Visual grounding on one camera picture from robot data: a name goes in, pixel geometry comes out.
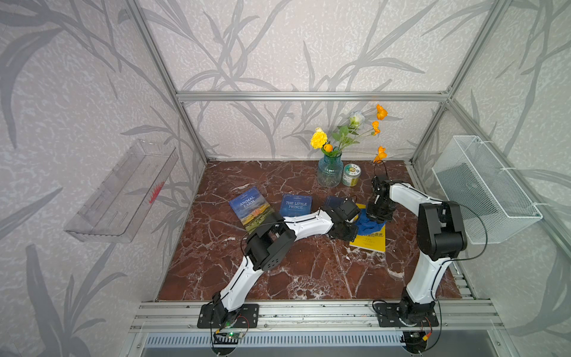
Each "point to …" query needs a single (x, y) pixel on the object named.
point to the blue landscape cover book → (251, 208)
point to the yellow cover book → (375, 242)
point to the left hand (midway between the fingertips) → (354, 239)
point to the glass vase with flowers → (330, 171)
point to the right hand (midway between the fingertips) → (371, 219)
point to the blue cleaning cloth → (366, 225)
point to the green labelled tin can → (352, 172)
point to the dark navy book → (332, 201)
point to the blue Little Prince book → (296, 205)
